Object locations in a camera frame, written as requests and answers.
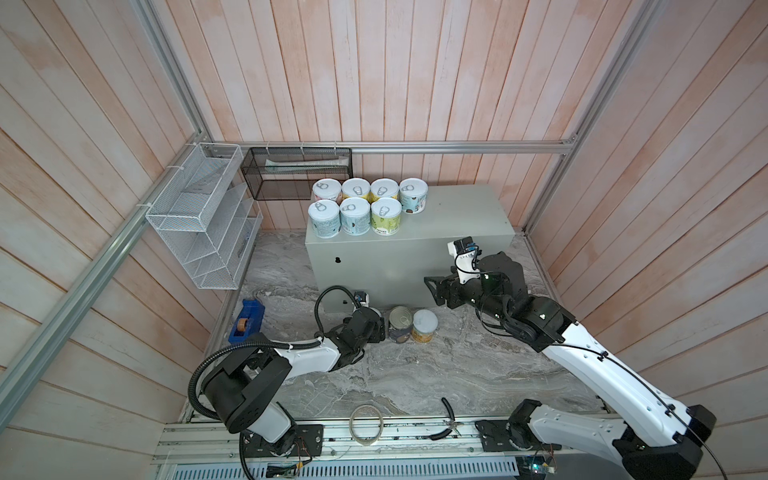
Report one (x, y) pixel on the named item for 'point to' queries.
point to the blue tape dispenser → (248, 321)
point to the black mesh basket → (290, 173)
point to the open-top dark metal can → (399, 324)
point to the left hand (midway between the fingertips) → (373, 325)
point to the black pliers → (454, 425)
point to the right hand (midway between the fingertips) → (437, 274)
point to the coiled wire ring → (362, 440)
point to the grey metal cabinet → (390, 271)
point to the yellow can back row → (425, 323)
